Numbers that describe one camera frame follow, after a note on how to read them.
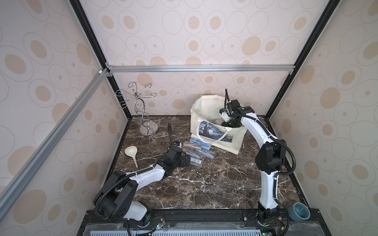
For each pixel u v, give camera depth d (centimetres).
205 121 84
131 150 98
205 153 97
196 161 93
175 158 70
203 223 73
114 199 42
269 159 56
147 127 109
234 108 74
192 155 97
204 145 100
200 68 89
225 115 87
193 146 100
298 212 75
